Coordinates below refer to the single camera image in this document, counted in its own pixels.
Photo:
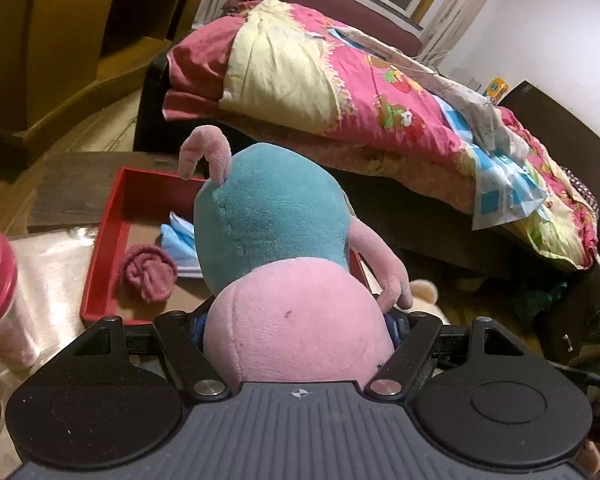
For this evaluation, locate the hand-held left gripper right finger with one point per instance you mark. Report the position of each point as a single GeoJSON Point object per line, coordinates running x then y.
{"type": "Point", "coordinates": [391, 329]}

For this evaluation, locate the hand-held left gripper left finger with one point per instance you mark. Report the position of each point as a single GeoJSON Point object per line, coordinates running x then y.
{"type": "Point", "coordinates": [198, 332]}

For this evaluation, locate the beige plush bear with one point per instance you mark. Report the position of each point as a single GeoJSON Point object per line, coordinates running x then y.
{"type": "Point", "coordinates": [425, 292]}

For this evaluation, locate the pink sock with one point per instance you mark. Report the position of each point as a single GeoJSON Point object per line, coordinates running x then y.
{"type": "Point", "coordinates": [150, 272]}

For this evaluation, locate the pink and teal plush pig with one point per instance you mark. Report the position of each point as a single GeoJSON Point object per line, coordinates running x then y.
{"type": "Point", "coordinates": [280, 320]}

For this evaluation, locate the blue face mask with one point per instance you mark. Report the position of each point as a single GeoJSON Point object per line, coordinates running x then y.
{"type": "Point", "coordinates": [177, 245]}

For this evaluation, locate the red cardboard box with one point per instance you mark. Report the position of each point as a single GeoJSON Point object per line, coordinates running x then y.
{"type": "Point", "coordinates": [105, 260]}

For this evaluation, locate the dark green cloth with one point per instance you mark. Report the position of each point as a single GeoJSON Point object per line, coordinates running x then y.
{"type": "Point", "coordinates": [535, 302]}

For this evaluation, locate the blue checkered sheet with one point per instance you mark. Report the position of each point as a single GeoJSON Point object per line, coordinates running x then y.
{"type": "Point", "coordinates": [500, 180]}

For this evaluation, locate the pink lidded cup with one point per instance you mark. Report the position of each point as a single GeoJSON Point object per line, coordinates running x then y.
{"type": "Point", "coordinates": [0, 285]}

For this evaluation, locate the pink printed quilt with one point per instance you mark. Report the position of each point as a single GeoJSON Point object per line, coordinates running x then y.
{"type": "Point", "coordinates": [290, 75]}

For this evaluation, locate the maroon headboard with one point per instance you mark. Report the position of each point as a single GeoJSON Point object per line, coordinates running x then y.
{"type": "Point", "coordinates": [370, 20]}

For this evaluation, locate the wooden desk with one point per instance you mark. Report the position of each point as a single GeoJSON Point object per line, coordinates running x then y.
{"type": "Point", "coordinates": [55, 35]}

